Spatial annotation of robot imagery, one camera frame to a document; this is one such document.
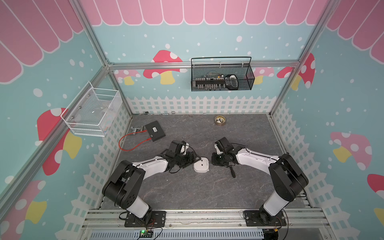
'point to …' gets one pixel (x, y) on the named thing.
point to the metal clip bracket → (134, 130)
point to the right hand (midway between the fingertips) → (211, 161)
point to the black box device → (155, 131)
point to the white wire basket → (92, 110)
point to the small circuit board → (145, 233)
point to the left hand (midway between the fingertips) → (197, 162)
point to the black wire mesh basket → (222, 77)
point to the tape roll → (220, 120)
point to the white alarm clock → (202, 166)
